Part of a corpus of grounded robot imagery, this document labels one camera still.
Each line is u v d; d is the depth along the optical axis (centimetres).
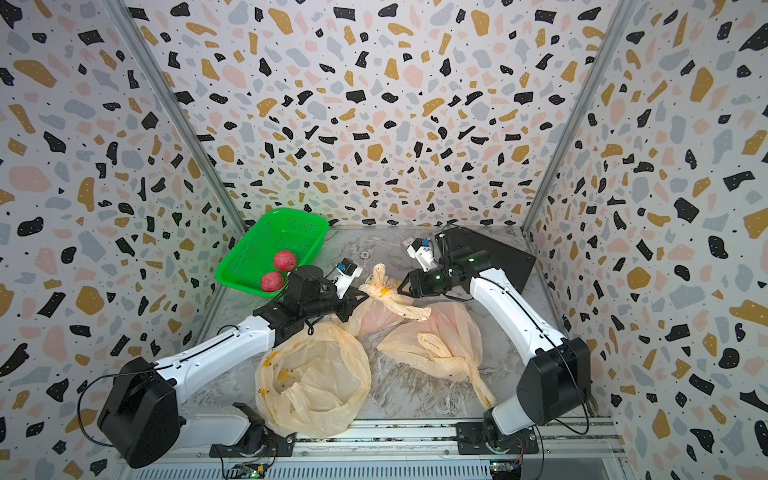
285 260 103
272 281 97
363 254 113
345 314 71
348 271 69
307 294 63
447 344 77
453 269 58
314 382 76
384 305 75
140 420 41
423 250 74
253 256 110
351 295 72
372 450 73
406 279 73
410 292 80
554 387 42
